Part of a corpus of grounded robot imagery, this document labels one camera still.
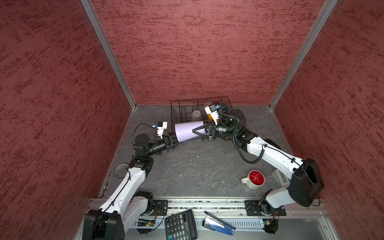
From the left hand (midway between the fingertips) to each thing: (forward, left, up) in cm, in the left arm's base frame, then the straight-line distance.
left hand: (184, 139), depth 70 cm
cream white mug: (+27, -5, -13) cm, 30 cm away
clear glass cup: (+41, -14, -16) cm, 47 cm away
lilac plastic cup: (-1, 0, +9) cm, 9 cm away
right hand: (+1, -4, +6) cm, 7 cm away
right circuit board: (-32, -43, -27) cm, 60 cm away
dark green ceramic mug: (+37, -25, -13) cm, 46 cm away
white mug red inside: (-11, -39, -24) cm, 47 cm away
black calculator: (-32, +1, -24) cm, 40 cm away
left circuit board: (-31, +19, -28) cm, 46 cm away
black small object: (+14, -56, -24) cm, 63 cm away
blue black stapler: (-32, -16, -24) cm, 43 cm away
